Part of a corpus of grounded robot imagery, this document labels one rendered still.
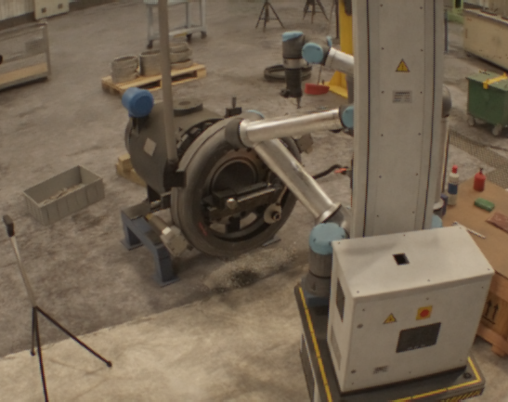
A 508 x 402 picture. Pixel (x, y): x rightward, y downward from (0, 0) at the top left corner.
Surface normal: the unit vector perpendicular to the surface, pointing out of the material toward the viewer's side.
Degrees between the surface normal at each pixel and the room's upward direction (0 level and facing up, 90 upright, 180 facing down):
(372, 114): 90
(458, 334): 90
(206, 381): 0
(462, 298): 90
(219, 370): 0
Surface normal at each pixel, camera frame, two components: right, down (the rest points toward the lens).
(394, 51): 0.11, 0.47
